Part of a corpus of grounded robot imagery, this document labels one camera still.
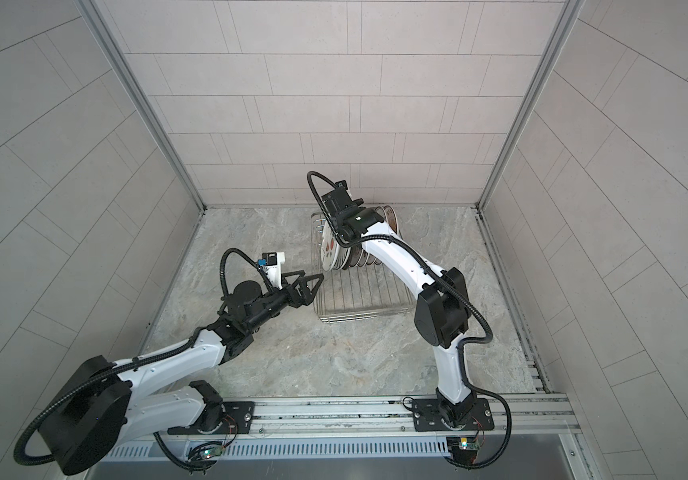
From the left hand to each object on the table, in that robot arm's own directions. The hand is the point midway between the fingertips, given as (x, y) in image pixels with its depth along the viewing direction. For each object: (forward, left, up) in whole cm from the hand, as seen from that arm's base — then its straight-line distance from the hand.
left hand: (321, 275), depth 76 cm
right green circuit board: (-34, -34, -18) cm, 52 cm away
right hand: (+20, -7, 0) cm, 21 cm away
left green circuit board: (-36, +22, -14) cm, 45 cm away
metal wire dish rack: (+3, -8, -18) cm, 20 cm away
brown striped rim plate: (+14, -1, -12) cm, 18 cm away
